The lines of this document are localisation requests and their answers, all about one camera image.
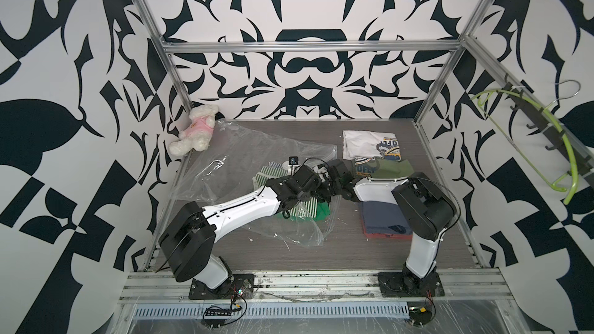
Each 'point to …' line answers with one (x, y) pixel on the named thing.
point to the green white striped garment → (306, 207)
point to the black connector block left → (216, 318)
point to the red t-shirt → (384, 236)
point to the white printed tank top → (370, 144)
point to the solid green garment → (323, 212)
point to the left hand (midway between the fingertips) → (300, 183)
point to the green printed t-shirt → (381, 168)
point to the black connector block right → (419, 315)
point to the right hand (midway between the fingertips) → (300, 190)
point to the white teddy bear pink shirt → (197, 135)
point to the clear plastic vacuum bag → (233, 160)
